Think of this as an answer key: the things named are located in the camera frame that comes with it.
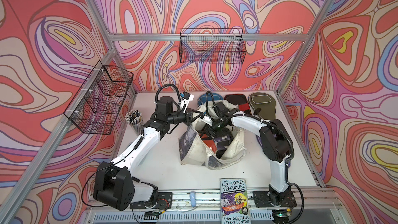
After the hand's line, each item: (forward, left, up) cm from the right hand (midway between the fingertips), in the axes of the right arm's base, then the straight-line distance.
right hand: (203, 138), depth 88 cm
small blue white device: (-28, +7, -4) cm, 29 cm away
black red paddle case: (+33, -29, -4) cm, 44 cm away
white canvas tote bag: (-13, +4, +12) cm, 18 cm away
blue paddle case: (+35, 0, -4) cm, 35 cm away
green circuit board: (-35, +26, -8) cm, 44 cm away
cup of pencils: (+7, +37, +13) cm, 40 cm away
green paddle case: (+29, -45, -6) cm, 54 cm away
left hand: (+2, 0, +20) cm, 20 cm away
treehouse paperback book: (-34, -13, -4) cm, 36 cm away
